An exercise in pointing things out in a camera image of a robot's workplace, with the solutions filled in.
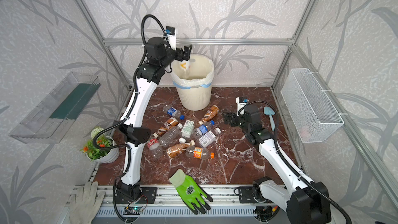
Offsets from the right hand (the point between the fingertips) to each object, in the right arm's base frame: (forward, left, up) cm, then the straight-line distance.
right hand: (230, 107), depth 81 cm
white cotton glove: (-44, +69, -20) cm, 84 cm away
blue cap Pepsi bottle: (-4, +15, -17) cm, 23 cm away
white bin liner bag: (+28, +17, -1) cm, 33 cm away
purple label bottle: (-9, +11, -18) cm, 23 cm away
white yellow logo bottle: (+23, +25, +10) cm, 35 cm away
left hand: (+20, +22, +29) cm, 41 cm away
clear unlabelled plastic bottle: (-9, +33, -17) cm, 38 cm away
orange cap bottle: (-18, +16, -17) cm, 30 cm away
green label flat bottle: (-3, +24, -18) cm, 31 cm away
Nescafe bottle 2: (0, +35, -16) cm, 38 cm away
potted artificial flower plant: (-22, +63, -10) cm, 67 cm away
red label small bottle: (-12, +43, -17) cm, 48 cm away
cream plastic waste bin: (+13, +20, -8) cm, 25 cm away
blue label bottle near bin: (+10, +35, -19) cm, 41 cm away
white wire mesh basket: (-14, -31, +13) cm, 37 cm away
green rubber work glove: (-36, +21, -20) cm, 46 cm away
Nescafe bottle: (+7, +10, -17) cm, 21 cm away
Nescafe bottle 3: (-16, +30, -17) cm, 38 cm away
